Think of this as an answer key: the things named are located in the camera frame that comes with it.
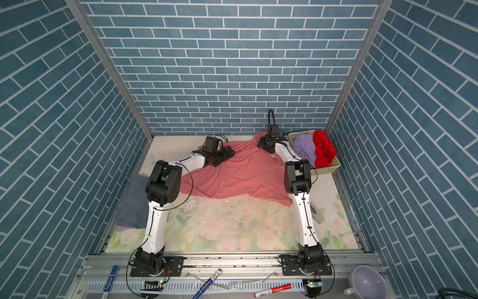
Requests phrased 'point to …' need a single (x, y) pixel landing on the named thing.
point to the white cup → (367, 283)
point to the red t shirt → (324, 148)
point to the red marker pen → (272, 290)
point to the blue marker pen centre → (203, 288)
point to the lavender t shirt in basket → (304, 145)
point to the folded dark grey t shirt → (134, 208)
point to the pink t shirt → (250, 172)
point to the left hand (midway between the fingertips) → (230, 155)
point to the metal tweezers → (235, 285)
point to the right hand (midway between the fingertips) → (260, 143)
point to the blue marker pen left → (109, 283)
